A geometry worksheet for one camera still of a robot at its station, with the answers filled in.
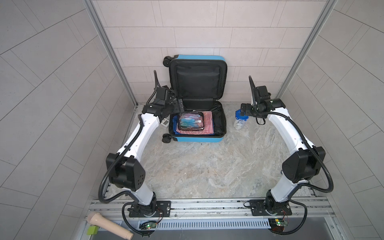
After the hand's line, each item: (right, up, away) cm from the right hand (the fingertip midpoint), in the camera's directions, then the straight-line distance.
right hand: (246, 110), depth 85 cm
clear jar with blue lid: (-2, -5, +7) cm, 9 cm away
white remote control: (-51, -8, +18) cm, 55 cm away
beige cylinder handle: (-71, -50, -19) cm, 89 cm away
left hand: (-38, +4, -3) cm, 38 cm away
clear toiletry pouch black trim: (-31, -6, +13) cm, 34 cm away
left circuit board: (-50, -51, -20) cm, 74 cm away
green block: (-73, -53, -21) cm, 93 cm away
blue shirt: (-43, -8, +11) cm, 45 cm away
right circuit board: (+9, -53, -17) cm, 57 cm away
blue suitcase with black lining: (-27, +19, +15) cm, 36 cm away
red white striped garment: (-21, -9, +10) cm, 25 cm away
